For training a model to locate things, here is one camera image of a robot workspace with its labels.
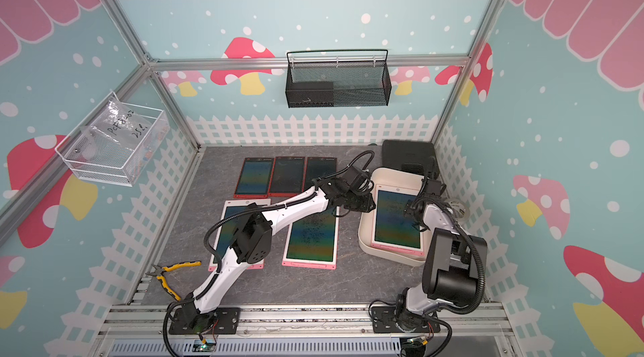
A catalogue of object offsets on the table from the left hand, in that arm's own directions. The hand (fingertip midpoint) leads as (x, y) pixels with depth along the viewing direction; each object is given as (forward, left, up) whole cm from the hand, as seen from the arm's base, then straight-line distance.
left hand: (372, 209), depth 90 cm
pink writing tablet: (-3, -8, -9) cm, 13 cm away
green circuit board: (-41, +51, -10) cm, 66 cm away
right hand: (+1, -18, -4) cm, 18 cm away
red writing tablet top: (+19, +49, -9) cm, 53 cm away
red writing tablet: (+21, +34, -9) cm, 41 cm away
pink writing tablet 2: (-5, +55, -10) cm, 56 cm away
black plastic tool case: (+34, -23, -8) cm, 42 cm away
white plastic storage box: (+15, -9, -1) cm, 18 cm away
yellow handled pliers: (-21, +72, -8) cm, 75 cm away
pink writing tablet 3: (-10, +21, -7) cm, 24 cm away
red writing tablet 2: (+27, +23, -9) cm, 36 cm away
